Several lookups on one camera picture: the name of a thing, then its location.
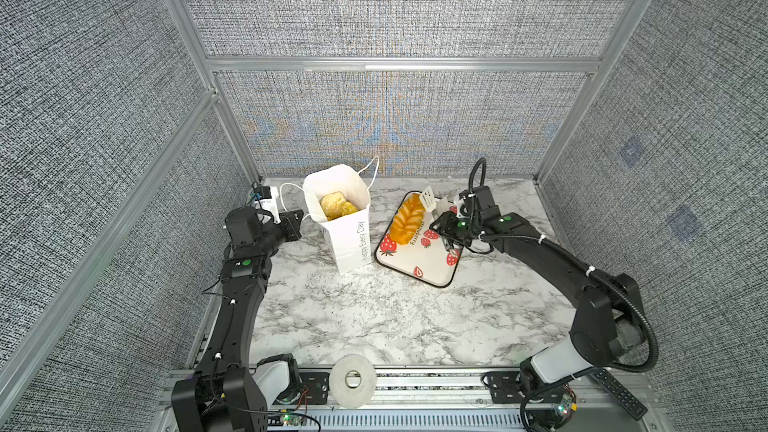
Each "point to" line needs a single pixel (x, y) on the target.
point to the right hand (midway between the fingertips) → (433, 227)
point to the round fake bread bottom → (331, 204)
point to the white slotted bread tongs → (436, 206)
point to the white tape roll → (347, 396)
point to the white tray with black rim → (428, 259)
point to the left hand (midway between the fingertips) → (302, 211)
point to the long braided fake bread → (408, 219)
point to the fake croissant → (348, 208)
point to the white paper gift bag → (351, 235)
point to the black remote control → (620, 393)
